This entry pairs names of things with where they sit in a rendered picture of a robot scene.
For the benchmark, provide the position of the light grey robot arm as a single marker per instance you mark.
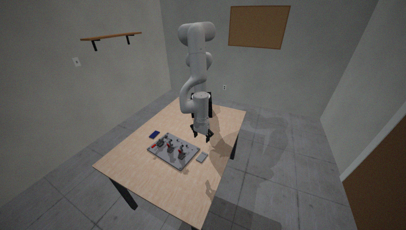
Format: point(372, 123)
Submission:
point(194, 36)

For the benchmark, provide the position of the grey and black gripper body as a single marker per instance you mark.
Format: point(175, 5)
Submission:
point(201, 127)

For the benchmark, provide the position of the blue rectangular block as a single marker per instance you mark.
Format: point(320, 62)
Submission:
point(154, 134)

